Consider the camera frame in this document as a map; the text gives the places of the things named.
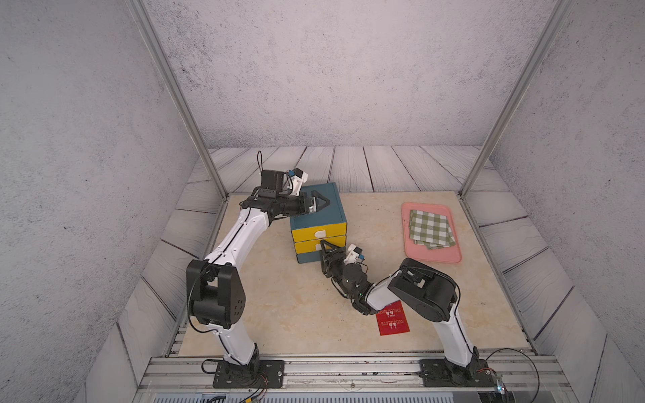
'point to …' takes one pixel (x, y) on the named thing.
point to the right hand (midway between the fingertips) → (317, 246)
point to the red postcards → (391, 319)
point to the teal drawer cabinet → (328, 223)
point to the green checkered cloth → (430, 229)
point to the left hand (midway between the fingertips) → (324, 204)
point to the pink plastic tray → (415, 252)
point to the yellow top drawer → (320, 232)
